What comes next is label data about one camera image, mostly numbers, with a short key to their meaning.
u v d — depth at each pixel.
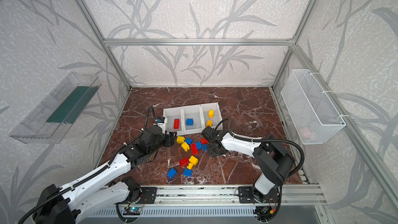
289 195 0.75
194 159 0.83
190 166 0.82
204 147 0.88
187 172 0.81
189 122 1.01
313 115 0.62
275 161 0.44
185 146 0.88
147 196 0.73
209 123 0.99
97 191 0.47
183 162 0.84
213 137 0.69
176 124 0.99
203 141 0.91
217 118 1.02
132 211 0.71
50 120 0.63
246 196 0.74
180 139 0.90
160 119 0.71
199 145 0.89
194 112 1.05
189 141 0.91
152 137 0.60
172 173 0.79
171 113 1.02
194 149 0.87
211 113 1.02
